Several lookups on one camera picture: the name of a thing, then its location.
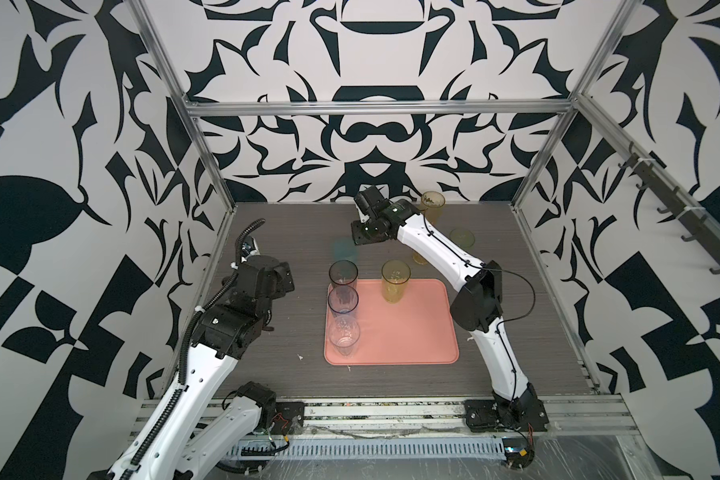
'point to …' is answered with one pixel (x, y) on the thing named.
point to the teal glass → (344, 248)
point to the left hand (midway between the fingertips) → (262, 265)
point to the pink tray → (419, 331)
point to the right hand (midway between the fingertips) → (357, 232)
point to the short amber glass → (419, 258)
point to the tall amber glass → (432, 203)
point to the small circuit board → (518, 453)
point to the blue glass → (342, 300)
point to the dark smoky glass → (343, 272)
